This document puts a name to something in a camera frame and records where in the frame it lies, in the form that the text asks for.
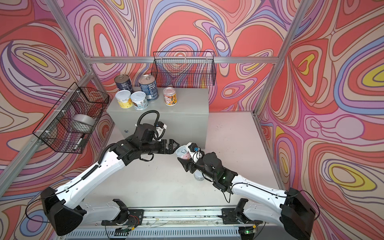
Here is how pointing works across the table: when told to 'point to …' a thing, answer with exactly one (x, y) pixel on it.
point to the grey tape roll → (82, 123)
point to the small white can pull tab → (183, 151)
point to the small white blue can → (198, 175)
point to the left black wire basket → (70, 124)
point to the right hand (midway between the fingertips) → (185, 155)
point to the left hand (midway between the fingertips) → (174, 144)
